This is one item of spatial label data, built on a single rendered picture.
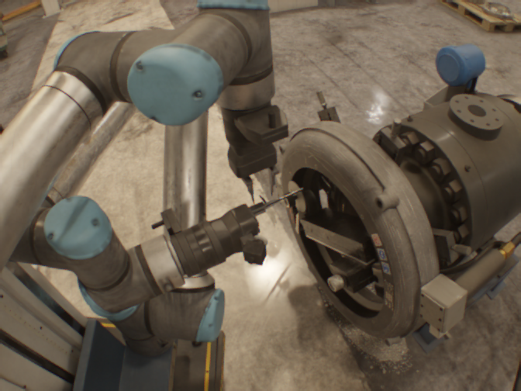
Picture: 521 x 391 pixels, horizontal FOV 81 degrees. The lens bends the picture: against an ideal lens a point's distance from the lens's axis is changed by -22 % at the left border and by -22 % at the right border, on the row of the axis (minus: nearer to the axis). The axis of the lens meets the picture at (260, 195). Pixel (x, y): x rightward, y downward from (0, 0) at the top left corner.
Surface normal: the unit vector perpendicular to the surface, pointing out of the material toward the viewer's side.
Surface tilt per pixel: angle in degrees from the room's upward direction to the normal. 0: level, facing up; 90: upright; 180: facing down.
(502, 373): 0
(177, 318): 44
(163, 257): 25
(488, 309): 0
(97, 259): 90
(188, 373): 0
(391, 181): 17
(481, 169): 33
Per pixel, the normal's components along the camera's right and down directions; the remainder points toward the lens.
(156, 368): -0.08, -0.67
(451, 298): -0.25, -0.86
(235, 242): 0.41, 0.65
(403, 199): 0.11, -0.32
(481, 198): 0.30, 0.05
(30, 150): 0.66, -0.15
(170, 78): -0.29, 0.72
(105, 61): -0.33, 0.15
